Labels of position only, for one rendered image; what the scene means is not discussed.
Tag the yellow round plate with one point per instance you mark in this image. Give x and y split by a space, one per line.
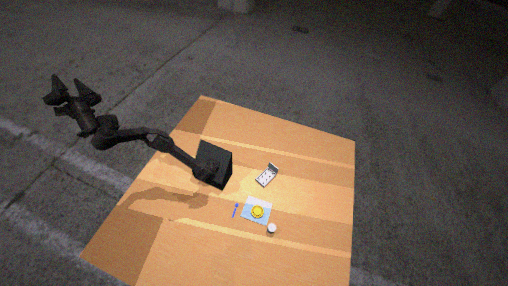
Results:
257 211

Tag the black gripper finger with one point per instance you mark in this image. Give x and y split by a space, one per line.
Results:
57 84
82 89

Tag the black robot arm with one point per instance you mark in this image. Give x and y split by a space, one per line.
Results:
107 134

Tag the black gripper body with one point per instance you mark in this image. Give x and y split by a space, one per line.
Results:
80 106

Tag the light blue mat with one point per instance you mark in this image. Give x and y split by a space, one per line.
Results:
250 202

